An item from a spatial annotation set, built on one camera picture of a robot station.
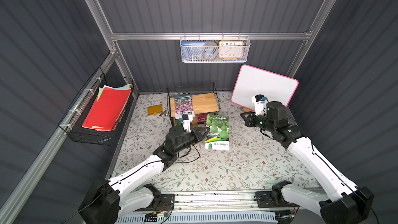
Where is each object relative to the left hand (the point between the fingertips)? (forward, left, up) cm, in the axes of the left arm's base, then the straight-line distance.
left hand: (209, 129), depth 71 cm
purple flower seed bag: (+22, +14, -8) cm, 27 cm away
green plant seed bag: (-3, -4, -3) cm, 6 cm away
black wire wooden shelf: (+24, +3, -9) cm, 26 cm away
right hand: (+8, -18, +2) cm, 20 cm away
